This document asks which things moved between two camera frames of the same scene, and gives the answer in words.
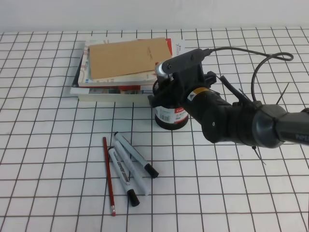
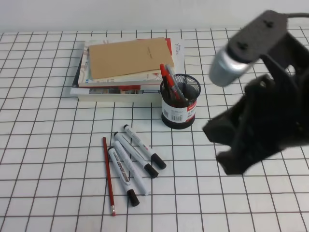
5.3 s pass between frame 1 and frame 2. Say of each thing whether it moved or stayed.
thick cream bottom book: stayed
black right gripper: moved
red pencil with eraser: stayed
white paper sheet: stayed
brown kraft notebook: stayed
